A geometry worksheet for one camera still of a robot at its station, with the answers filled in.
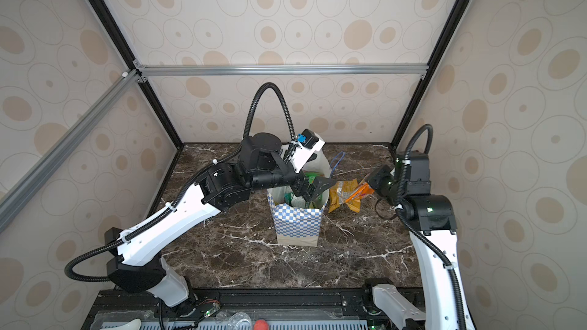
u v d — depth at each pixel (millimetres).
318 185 480
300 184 505
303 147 463
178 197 412
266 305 747
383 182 564
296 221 700
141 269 418
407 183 446
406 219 410
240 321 701
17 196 516
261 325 678
